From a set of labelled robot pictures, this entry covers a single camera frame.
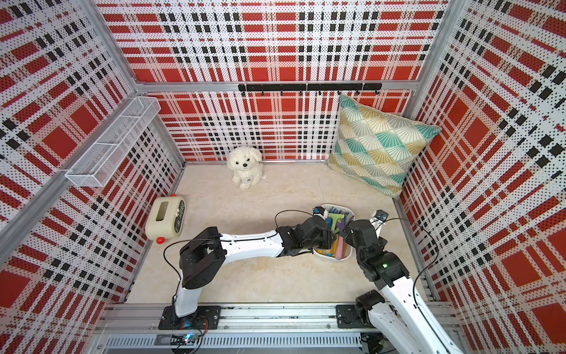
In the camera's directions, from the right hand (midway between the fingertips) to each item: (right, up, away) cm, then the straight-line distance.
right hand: (362, 228), depth 76 cm
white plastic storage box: (0, +2, +16) cm, 16 cm away
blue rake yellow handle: (-11, -9, +2) cm, 15 cm away
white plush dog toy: (-46, +26, +22) cm, 57 cm away
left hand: (-8, -5, +6) cm, 10 cm away
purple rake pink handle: (-6, -6, +7) cm, 11 cm away
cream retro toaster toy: (-77, +2, +12) cm, 78 cm away
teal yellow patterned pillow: (+11, +31, +14) cm, 35 cm away
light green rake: (-8, +3, +8) cm, 12 cm away
